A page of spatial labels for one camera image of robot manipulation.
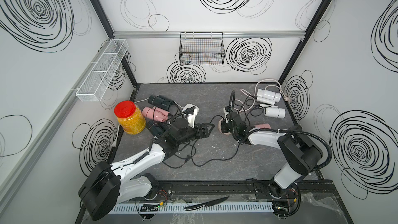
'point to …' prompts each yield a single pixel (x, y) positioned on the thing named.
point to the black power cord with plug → (258, 105)
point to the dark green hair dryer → (160, 101)
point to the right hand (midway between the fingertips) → (223, 122)
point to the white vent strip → (137, 208)
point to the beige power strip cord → (285, 98)
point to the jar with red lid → (130, 117)
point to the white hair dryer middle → (274, 111)
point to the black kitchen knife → (206, 204)
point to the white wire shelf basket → (93, 88)
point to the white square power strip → (196, 110)
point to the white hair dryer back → (268, 97)
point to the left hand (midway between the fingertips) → (209, 126)
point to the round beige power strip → (220, 129)
